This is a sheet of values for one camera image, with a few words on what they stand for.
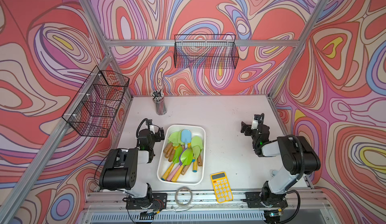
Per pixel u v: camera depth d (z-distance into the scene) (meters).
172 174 0.80
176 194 0.74
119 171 0.46
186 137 0.94
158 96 0.96
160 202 0.72
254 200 0.73
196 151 0.87
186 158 0.83
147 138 0.72
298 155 0.46
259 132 0.73
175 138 0.93
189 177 0.82
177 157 0.87
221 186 0.77
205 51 0.96
